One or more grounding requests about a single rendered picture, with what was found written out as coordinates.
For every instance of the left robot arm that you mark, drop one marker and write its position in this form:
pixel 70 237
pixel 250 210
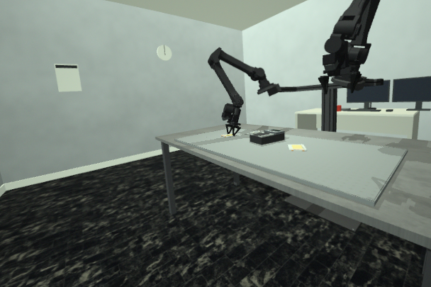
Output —
pixel 355 24

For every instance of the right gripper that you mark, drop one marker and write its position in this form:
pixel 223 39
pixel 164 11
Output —
pixel 233 125

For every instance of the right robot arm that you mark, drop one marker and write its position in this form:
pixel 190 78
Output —
pixel 253 72

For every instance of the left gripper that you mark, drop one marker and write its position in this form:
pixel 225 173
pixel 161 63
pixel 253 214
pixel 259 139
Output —
pixel 340 71

